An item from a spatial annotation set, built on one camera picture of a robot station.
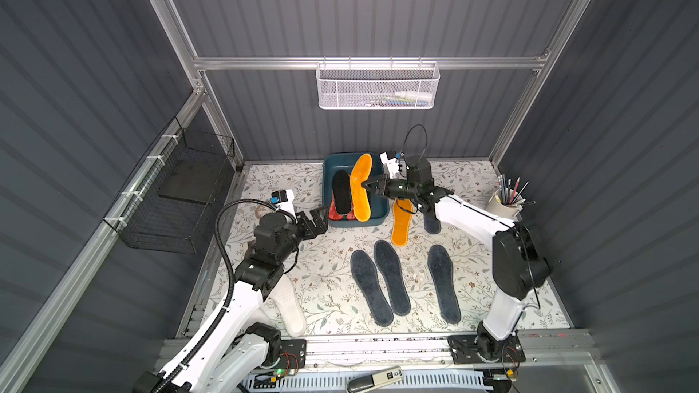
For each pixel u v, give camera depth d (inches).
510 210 36.6
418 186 27.4
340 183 43.6
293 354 28.5
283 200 25.8
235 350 22.4
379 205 41.1
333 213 40.2
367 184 33.1
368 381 25.8
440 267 35.1
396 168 31.2
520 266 19.8
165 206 28.0
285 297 32.6
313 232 26.3
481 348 26.0
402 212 30.3
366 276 34.3
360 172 34.1
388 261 35.7
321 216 39.9
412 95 36.3
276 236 21.9
